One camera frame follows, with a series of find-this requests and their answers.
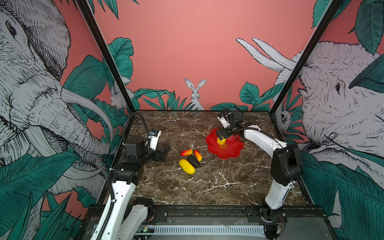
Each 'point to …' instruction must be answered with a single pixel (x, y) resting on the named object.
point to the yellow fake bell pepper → (221, 142)
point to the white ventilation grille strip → (226, 230)
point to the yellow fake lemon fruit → (188, 168)
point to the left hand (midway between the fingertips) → (160, 141)
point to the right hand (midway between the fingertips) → (220, 128)
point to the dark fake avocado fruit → (192, 159)
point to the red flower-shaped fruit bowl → (232, 147)
